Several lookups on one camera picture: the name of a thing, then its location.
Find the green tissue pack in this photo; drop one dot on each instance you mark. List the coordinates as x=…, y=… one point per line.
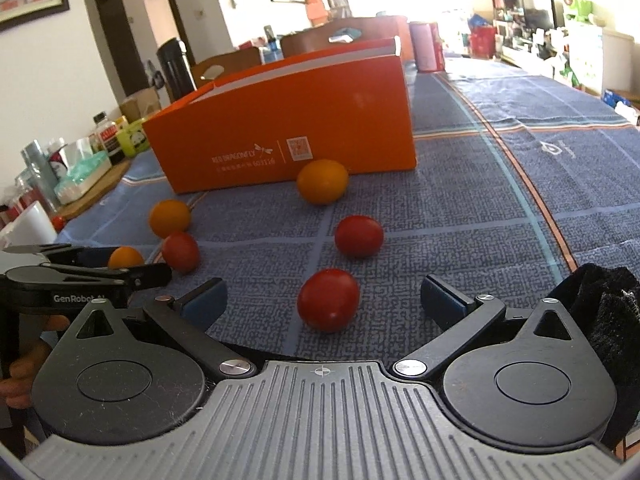
x=82, y=177

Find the wooden chair with oval cutout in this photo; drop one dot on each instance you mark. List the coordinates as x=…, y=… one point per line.
x=225, y=67
x=320, y=37

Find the clear glass jar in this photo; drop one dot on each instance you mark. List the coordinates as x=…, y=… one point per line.
x=37, y=175

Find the black thermos flask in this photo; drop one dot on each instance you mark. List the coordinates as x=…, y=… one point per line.
x=175, y=70

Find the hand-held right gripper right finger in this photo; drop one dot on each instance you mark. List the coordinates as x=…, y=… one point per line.
x=440, y=302

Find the white cup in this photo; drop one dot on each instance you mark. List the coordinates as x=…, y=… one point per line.
x=27, y=227

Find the bottle with red label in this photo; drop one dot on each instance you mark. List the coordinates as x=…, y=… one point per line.
x=110, y=140

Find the blue flat box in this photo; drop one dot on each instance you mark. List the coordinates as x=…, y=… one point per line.
x=617, y=97

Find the person's black fuzzy sleeve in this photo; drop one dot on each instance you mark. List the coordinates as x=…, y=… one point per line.
x=605, y=320

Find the wooden tray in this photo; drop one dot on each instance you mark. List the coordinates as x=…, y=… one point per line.
x=100, y=192

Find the brown cardboard box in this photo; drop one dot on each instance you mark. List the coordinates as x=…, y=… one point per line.
x=141, y=105

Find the red cylindrical can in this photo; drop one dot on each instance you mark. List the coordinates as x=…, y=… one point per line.
x=425, y=45

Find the large orange tomato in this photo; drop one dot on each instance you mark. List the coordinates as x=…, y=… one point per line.
x=322, y=181

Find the green panda container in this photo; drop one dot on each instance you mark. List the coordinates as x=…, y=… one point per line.
x=134, y=139

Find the person's left hand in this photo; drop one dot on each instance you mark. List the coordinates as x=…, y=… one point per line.
x=30, y=364

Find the orange cardboard box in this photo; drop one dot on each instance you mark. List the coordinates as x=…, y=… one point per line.
x=300, y=110

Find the red plastic basket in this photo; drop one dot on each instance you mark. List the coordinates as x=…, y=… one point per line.
x=482, y=42

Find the small orange cherry tomato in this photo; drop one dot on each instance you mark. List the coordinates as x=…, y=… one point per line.
x=125, y=256

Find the tiny red cherry tomato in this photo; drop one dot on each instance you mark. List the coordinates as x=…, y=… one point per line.
x=58, y=221

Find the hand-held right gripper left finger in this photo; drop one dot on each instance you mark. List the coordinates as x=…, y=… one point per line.
x=202, y=305

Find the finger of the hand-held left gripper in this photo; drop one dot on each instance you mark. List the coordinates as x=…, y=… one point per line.
x=60, y=255
x=150, y=276

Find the green box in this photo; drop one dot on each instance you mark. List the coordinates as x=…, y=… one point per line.
x=580, y=10

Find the blue patterned tablecloth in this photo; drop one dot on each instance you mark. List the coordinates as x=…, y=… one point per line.
x=475, y=185

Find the black television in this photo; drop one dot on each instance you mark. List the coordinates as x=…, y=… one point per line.
x=539, y=12

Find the white chest freezer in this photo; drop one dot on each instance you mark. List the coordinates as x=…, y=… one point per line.
x=597, y=57

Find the large red cherry tomato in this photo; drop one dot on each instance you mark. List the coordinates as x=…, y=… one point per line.
x=328, y=301

